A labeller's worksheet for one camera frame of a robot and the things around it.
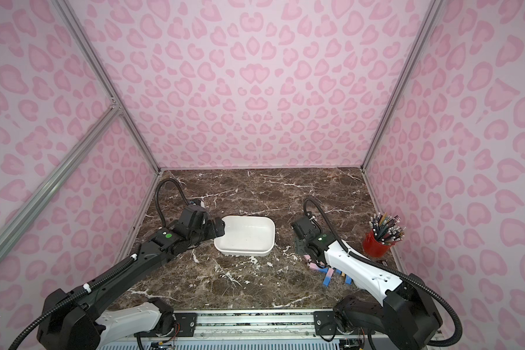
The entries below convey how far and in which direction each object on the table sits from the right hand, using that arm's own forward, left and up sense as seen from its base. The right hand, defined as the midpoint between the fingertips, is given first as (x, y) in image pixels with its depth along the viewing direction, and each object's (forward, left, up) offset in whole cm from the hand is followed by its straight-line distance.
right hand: (307, 243), depth 85 cm
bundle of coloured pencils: (+3, -29, +7) cm, 30 cm away
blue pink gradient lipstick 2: (-12, -15, -6) cm, 20 cm away
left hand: (+3, +34, +8) cm, 35 cm away
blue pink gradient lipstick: (-11, -8, -5) cm, 14 cm away
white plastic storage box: (+7, +25, -8) cm, 28 cm away
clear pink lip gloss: (-7, -3, -5) cm, 9 cm away
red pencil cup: (-2, -24, +2) cm, 25 cm away
